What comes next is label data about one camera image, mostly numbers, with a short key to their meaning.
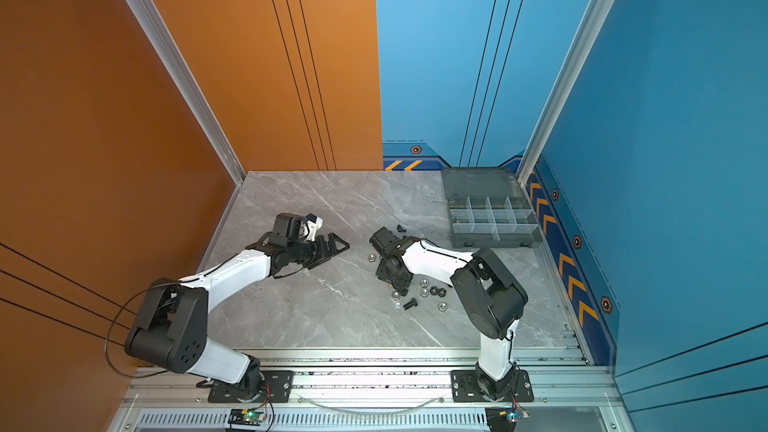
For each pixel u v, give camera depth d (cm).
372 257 97
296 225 74
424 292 89
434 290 89
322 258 79
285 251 70
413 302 87
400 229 103
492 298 49
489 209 104
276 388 73
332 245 79
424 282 91
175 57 85
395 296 89
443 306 87
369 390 75
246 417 71
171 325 44
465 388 72
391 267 67
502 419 72
